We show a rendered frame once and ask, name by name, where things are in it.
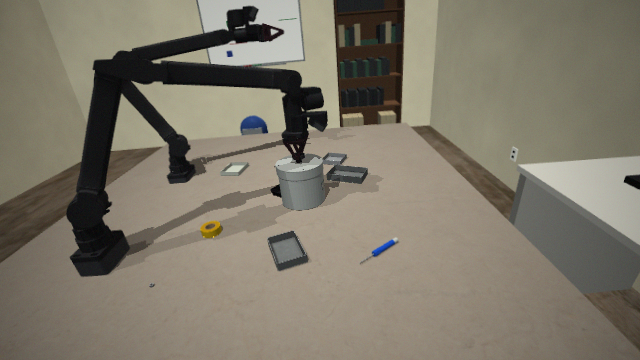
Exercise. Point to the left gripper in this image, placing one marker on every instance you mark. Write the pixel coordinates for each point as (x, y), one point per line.
(265, 35)

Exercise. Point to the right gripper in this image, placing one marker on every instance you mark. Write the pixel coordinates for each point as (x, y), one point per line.
(298, 138)

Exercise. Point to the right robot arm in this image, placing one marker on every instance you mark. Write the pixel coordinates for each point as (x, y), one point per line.
(85, 212)

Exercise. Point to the shallow white tray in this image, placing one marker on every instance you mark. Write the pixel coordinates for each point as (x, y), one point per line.
(234, 169)

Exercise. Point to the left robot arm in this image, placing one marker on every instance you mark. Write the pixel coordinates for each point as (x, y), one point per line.
(178, 143)

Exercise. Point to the yellow roll of tape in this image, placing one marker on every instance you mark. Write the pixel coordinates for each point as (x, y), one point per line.
(214, 225)

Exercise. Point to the grey cylindrical dispenser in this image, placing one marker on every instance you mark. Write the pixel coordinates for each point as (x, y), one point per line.
(301, 181)

